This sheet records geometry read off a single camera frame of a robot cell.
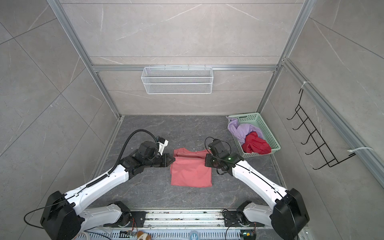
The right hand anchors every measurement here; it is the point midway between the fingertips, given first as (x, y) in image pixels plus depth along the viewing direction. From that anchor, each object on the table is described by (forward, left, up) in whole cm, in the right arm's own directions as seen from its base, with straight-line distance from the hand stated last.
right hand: (207, 158), depth 83 cm
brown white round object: (-34, +32, -8) cm, 48 cm away
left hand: (-1, +17, +6) cm, 18 cm away
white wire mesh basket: (+50, +18, +19) cm, 56 cm away
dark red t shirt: (+8, -28, +2) cm, 29 cm away
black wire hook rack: (-14, -47, +21) cm, 54 cm away
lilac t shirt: (+19, -22, 0) cm, 29 cm away
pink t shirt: (-5, +11, -3) cm, 12 cm away
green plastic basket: (+38, -40, -9) cm, 56 cm away
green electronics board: (-35, -18, -12) cm, 41 cm away
